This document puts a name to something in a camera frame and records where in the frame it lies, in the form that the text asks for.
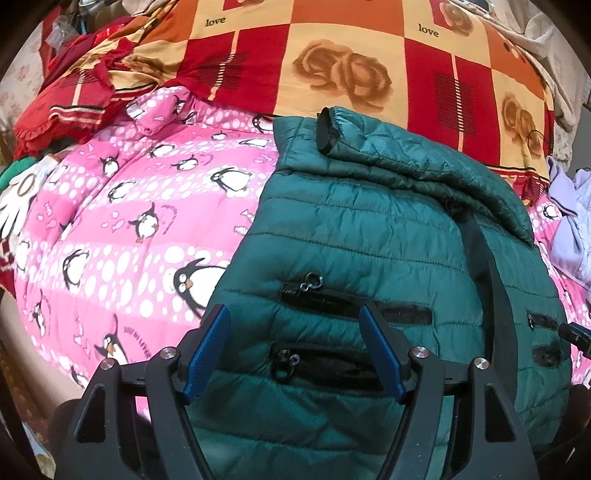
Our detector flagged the white cartoon print cloth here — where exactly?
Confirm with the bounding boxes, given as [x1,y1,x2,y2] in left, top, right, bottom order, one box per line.
[0,154,56,296]

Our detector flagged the lilac jacket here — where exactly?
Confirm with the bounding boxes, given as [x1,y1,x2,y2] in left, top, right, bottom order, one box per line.
[545,154,591,287]

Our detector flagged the pink penguin print blanket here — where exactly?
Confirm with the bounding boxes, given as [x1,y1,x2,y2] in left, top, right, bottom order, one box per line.
[14,85,591,407]

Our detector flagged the thin black cable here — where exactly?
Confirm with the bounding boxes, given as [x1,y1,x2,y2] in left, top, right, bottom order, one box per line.
[522,129,555,195]

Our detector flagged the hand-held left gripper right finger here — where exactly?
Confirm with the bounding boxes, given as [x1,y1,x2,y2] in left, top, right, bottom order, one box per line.
[359,302,539,480]

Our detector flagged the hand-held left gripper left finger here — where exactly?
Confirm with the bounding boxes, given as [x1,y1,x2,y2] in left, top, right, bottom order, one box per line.
[58,304,232,480]

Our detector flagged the red yellow checkered rose quilt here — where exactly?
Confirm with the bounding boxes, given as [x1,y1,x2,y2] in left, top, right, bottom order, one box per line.
[108,0,557,181]

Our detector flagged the green puffer jacket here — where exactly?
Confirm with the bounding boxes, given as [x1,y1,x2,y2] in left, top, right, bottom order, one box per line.
[191,106,575,480]

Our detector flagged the red ruffled cloth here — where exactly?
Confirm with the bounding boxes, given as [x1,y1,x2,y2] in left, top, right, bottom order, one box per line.
[14,23,160,158]

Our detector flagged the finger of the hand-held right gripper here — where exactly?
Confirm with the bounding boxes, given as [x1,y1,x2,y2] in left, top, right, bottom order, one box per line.
[558,322,591,358]

